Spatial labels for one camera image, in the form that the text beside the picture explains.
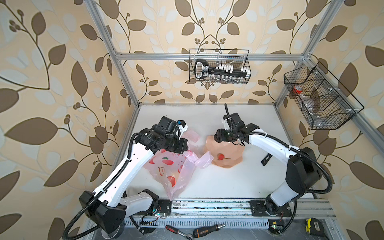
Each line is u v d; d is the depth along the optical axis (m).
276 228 0.71
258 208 0.73
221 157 0.90
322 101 0.75
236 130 0.67
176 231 0.68
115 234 0.64
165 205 0.75
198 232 0.65
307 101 0.70
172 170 0.75
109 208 0.38
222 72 0.83
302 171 0.44
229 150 0.94
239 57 0.91
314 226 0.67
